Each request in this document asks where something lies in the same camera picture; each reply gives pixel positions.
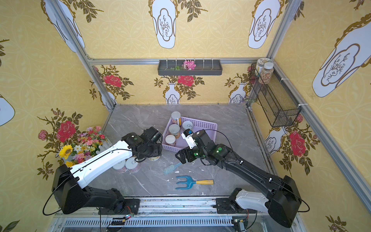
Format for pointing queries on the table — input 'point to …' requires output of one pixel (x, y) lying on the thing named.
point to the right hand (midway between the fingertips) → (184, 148)
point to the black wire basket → (278, 104)
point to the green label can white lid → (174, 129)
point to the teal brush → (168, 169)
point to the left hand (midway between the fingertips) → (150, 150)
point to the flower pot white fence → (86, 145)
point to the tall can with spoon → (176, 118)
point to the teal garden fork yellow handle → (190, 181)
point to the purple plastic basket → (209, 128)
